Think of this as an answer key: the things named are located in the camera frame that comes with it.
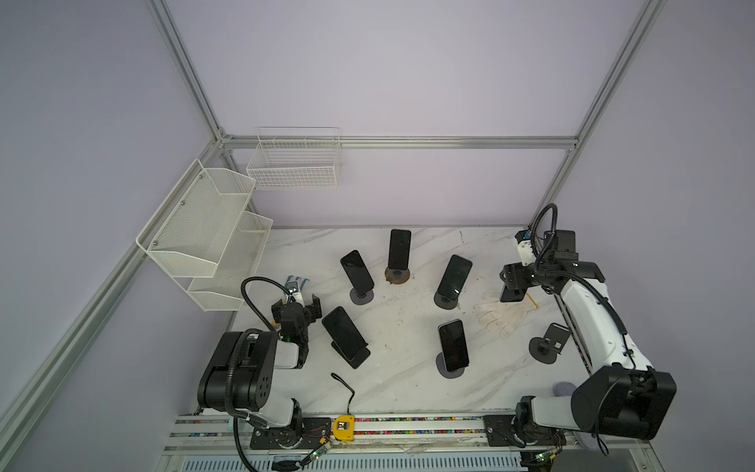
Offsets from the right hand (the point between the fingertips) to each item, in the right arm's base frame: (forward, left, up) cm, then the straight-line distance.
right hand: (509, 269), depth 83 cm
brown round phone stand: (+12, +32, -18) cm, 39 cm away
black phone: (+5, +45, -6) cm, 46 cm away
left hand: (0, +65, -14) cm, 67 cm away
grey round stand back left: (+2, +44, -18) cm, 48 cm away
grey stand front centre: (-23, +21, -13) cm, 34 cm away
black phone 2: (+15, +31, -7) cm, 35 cm away
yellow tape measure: (-35, +47, -17) cm, 62 cm away
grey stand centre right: (+1, +16, -19) cm, 25 cm away
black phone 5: (-14, +48, -10) cm, 51 cm away
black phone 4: (-19, +18, -8) cm, 27 cm away
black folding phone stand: (-19, +45, -18) cm, 52 cm away
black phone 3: (+2, +15, -9) cm, 17 cm away
